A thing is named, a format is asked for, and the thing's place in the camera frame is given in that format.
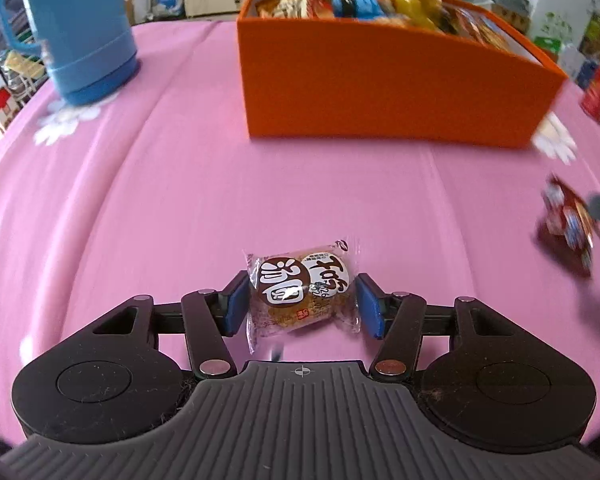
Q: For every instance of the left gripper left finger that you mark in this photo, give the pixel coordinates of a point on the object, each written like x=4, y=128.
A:
x=205, y=317

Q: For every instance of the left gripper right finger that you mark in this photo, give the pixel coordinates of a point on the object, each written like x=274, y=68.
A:
x=399, y=320

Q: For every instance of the small red snack packet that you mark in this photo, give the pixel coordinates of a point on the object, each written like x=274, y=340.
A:
x=566, y=229

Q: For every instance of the brown round cake packet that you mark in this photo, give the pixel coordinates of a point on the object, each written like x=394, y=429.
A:
x=294, y=290

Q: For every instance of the red white snack bag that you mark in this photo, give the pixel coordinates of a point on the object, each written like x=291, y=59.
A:
x=310, y=9

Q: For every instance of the pink floral tablecloth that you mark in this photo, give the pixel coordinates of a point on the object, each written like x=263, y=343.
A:
x=159, y=190

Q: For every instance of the white mini fridge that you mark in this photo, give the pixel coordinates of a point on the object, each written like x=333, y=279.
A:
x=563, y=20

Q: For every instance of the orange nut snack bag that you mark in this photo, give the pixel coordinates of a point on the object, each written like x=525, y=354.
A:
x=463, y=23

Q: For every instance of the orange storage box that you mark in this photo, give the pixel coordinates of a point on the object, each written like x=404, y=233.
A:
x=344, y=78

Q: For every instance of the golden yellow snack bag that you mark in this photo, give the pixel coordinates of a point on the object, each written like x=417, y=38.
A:
x=421, y=13

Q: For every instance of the blue cookie packet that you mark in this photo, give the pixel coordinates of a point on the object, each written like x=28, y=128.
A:
x=360, y=9

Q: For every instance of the blue thermos jug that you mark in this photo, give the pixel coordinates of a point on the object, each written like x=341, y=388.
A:
x=87, y=46

